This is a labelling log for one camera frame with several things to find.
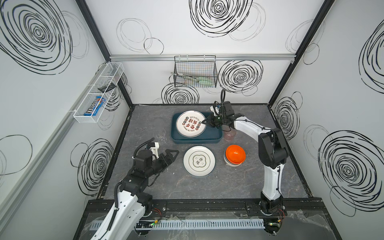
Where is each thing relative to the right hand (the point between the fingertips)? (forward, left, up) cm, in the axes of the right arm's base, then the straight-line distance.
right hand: (200, 122), depth 92 cm
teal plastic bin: (-9, -7, -2) cm, 11 cm away
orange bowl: (-18, -20, -6) cm, 28 cm away
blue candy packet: (-11, +51, +22) cm, 56 cm away
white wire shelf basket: (+21, +55, +20) cm, 62 cm away
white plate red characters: (0, +7, -2) cm, 7 cm away
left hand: (-24, +12, +2) cm, 27 cm away
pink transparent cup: (-1, -20, -13) cm, 24 cm away
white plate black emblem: (-20, 0, -13) cm, 23 cm away
